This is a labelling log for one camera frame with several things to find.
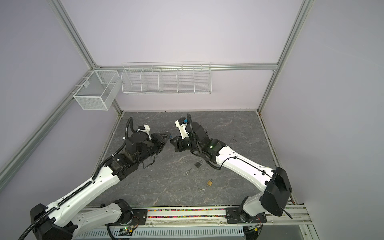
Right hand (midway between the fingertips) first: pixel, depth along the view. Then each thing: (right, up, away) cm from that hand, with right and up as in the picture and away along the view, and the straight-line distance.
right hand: (170, 142), depth 71 cm
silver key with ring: (+7, -20, +18) cm, 28 cm away
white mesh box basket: (-52, +31, +26) cm, 66 cm away
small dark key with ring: (+16, -28, +11) cm, 34 cm away
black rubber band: (+40, -3, +34) cm, 52 cm away
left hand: (+1, +3, -1) cm, 3 cm away
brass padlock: (+20, -25, +13) cm, 35 cm away
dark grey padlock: (+14, -16, +20) cm, 29 cm away
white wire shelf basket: (+8, +41, +32) cm, 53 cm away
